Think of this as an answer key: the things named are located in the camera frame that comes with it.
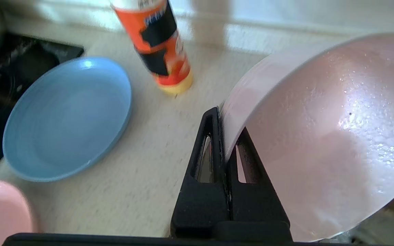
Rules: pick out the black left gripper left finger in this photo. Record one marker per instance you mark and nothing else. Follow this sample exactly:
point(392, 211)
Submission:
point(200, 212)

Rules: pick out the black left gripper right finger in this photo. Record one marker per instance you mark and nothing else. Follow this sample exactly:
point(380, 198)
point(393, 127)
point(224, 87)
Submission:
point(258, 212)

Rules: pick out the pale pink bowl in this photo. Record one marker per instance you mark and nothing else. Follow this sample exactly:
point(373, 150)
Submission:
point(337, 136)

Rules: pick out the orange detergent bottle yellow cap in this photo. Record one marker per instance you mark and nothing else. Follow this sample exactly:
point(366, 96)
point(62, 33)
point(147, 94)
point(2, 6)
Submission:
point(159, 44)

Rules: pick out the grey-blue plate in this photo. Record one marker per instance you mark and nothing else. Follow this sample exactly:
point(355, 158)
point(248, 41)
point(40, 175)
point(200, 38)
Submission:
point(67, 119)

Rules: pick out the black induction cooktop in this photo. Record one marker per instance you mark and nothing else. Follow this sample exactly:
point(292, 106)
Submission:
point(12, 68)

